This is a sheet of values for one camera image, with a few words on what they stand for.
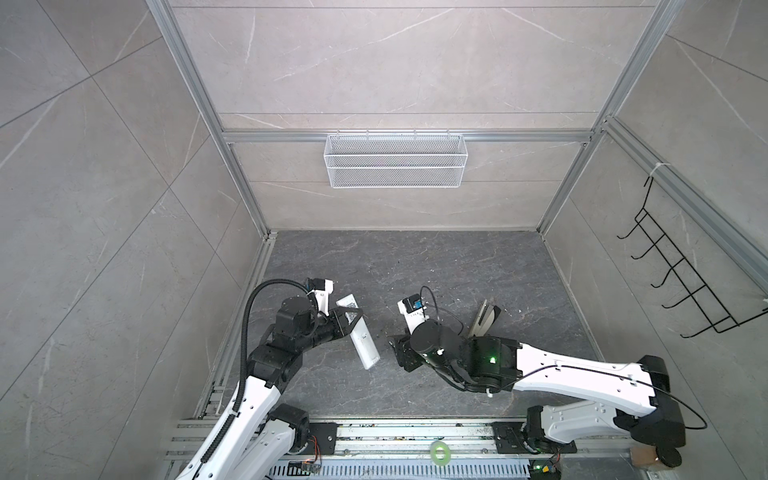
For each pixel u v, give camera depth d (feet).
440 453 2.35
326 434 2.40
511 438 2.40
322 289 2.17
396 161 3.30
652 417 1.32
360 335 2.30
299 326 1.83
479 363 1.56
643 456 2.28
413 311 1.85
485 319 3.04
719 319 1.92
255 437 1.54
